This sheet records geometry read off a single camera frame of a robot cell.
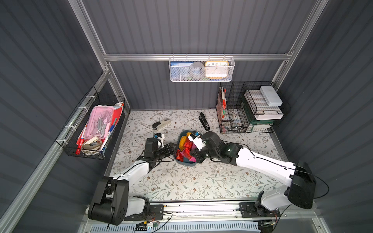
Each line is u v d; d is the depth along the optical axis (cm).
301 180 42
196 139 68
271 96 99
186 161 89
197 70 90
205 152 65
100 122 72
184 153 91
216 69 88
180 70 91
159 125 106
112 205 42
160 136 82
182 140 95
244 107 115
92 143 64
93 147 64
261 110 93
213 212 75
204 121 109
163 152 77
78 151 63
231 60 89
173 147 79
